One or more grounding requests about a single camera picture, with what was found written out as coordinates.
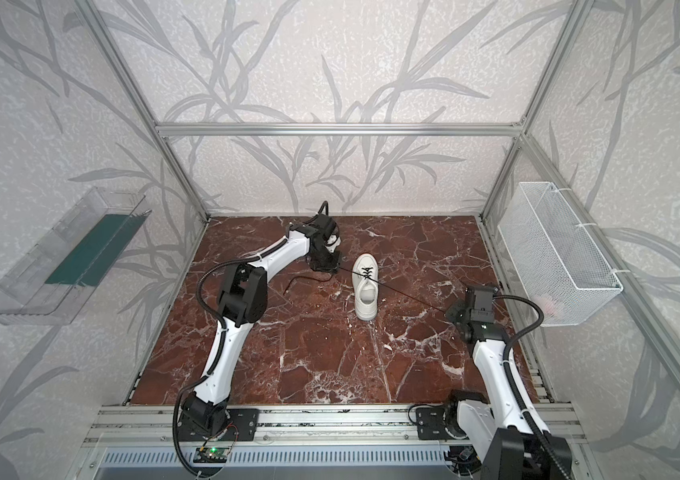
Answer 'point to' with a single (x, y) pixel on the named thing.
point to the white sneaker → (365, 282)
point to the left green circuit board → (211, 455)
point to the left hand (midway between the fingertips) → (341, 260)
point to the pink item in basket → (549, 308)
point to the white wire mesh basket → (553, 259)
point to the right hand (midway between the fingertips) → (459, 300)
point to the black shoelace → (367, 273)
